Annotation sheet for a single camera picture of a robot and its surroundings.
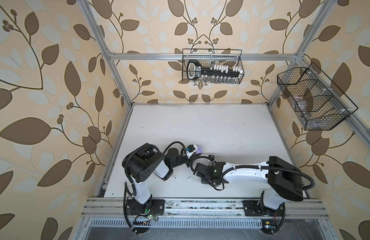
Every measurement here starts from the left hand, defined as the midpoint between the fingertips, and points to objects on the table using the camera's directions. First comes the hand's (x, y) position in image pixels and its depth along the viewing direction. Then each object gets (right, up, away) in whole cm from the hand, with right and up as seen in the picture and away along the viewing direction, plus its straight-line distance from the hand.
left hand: (200, 151), depth 86 cm
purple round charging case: (0, +1, 0) cm, 1 cm away
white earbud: (-6, -15, -2) cm, 16 cm away
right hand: (+3, -16, -3) cm, 16 cm away
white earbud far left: (-14, -15, -2) cm, 21 cm away
